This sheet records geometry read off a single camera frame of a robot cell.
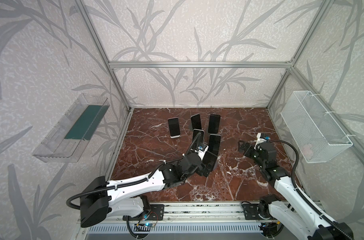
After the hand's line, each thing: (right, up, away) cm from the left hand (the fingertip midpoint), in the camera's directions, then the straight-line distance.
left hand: (208, 155), depth 75 cm
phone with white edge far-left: (-20, +13, +21) cm, 32 cm away
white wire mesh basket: (+45, +11, -12) cm, 48 cm away
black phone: (-6, +18, +26) cm, 32 cm away
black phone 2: (+7, +2, +24) cm, 25 cm away
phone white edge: (-6, +10, +16) cm, 19 cm away
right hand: (+22, +7, +8) cm, 24 cm away
